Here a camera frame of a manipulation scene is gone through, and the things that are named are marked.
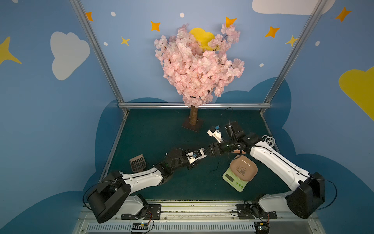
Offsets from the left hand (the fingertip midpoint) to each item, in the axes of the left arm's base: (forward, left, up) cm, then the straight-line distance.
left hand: (200, 150), depth 80 cm
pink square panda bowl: (-4, -27, -13) cm, 30 cm away
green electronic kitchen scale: (-14, -22, -15) cm, 30 cm away
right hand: (-2, -4, +3) cm, 5 cm away
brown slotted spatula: (-2, +39, -16) cm, 42 cm away
